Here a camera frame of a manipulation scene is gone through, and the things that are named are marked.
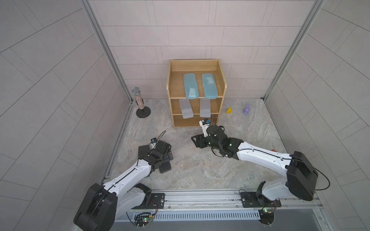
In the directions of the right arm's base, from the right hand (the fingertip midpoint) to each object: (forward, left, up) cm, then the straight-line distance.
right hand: (194, 138), depth 80 cm
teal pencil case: (+23, -11, +18) cm, 31 cm away
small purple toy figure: (+26, -40, -10) cm, 49 cm away
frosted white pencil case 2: (+19, -8, +4) cm, 21 cm away
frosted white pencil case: (+18, +4, +4) cm, 19 cm away
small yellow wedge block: (+29, -28, -12) cm, 42 cm away
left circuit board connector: (-34, +27, -12) cm, 45 cm away
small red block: (-4, -49, -14) cm, 51 cm away
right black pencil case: (-12, +18, -9) cm, 23 cm away
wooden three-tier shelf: (+22, +9, +18) cm, 30 cm away
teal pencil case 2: (+23, 0, +19) cm, 29 cm away
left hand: (-3, +18, -13) cm, 22 cm away
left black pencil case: (0, +31, -10) cm, 33 cm away
